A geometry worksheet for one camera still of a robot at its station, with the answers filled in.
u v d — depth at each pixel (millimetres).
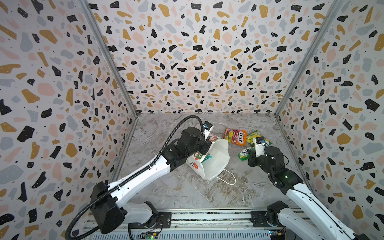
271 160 568
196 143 565
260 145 676
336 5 707
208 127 616
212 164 872
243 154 794
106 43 828
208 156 898
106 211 375
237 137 1049
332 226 423
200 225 731
